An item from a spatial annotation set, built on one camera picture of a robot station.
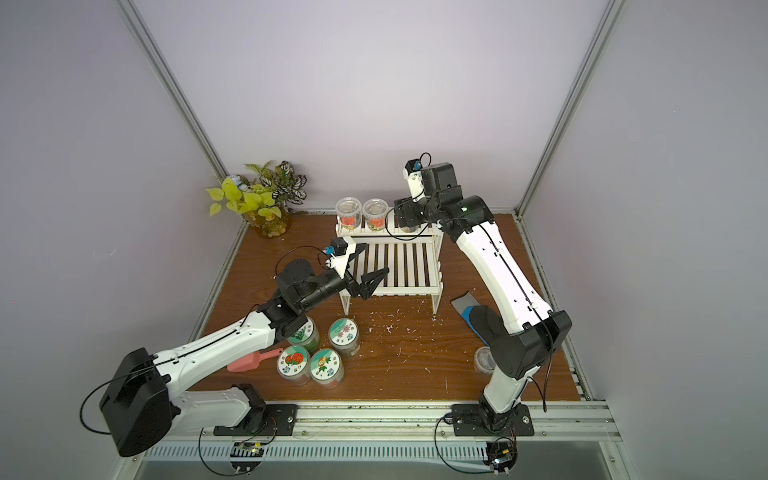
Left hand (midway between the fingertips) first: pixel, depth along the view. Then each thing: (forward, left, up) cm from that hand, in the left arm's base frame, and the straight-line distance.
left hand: (377, 258), depth 69 cm
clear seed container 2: (+12, -8, -3) cm, 15 cm away
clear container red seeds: (+12, +8, +3) cm, 15 cm away
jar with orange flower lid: (-19, +13, -22) cm, 32 cm away
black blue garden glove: (-1, -31, -30) cm, 43 cm away
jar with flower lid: (-10, +10, -22) cm, 26 cm away
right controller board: (-35, -30, -33) cm, 57 cm away
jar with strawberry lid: (-18, +21, -22) cm, 36 cm away
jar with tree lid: (-11, +20, -22) cm, 31 cm away
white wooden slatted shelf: (+14, -9, -18) cm, 25 cm away
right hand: (+15, -8, +6) cm, 18 cm away
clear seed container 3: (-15, -28, -25) cm, 41 cm away
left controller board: (-36, +32, -34) cm, 59 cm away
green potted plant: (+31, +40, -10) cm, 51 cm away
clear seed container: (+13, +1, +3) cm, 14 cm away
